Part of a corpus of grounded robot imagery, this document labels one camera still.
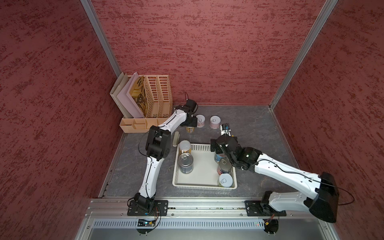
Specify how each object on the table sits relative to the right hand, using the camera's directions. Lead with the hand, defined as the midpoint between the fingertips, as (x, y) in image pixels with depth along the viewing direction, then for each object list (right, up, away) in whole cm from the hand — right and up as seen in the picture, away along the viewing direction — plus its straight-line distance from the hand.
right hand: (218, 142), depth 79 cm
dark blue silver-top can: (-18, -11, -1) cm, 21 cm away
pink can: (-9, +11, +25) cm, 29 cm away
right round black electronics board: (+24, -39, -8) cm, 47 cm away
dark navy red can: (+3, -13, 0) cm, 14 cm away
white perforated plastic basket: (-7, -22, +8) cm, 25 cm away
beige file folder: (-60, +37, +15) cm, 72 cm away
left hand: (-16, +8, +23) cm, 29 cm away
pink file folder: (-56, +24, +12) cm, 62 cm away
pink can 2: (+1, +11, +25) cm, 27 cm away
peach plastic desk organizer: (-42, +31, +37) cm, 64 cm away
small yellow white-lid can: (-16, +5, +24) cm, 30 cm away
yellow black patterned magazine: (-52, +29, +21) cm, 63 cm away
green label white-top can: (+3, -20, -1) cm, 21 cm away
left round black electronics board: (-37, -39, -7) cm, 54 cm away
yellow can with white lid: (-19, -3, +3) cm, 19 cm away
